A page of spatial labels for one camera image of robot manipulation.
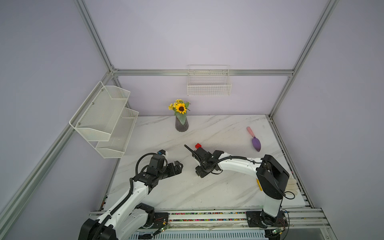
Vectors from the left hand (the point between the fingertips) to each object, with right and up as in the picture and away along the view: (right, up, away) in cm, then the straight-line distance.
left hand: (176, 169), depth 84 cm
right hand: (+16, -3, +5) cm, 17 cm away
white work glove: (+68, -10, +2) cm, 68 cm away
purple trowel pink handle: (+53, +14, +19) cm, 58 cm away
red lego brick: (+12, +12, +14) cm, 22 cm away
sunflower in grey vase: (+1, +37, +9) cm, 38 cm away
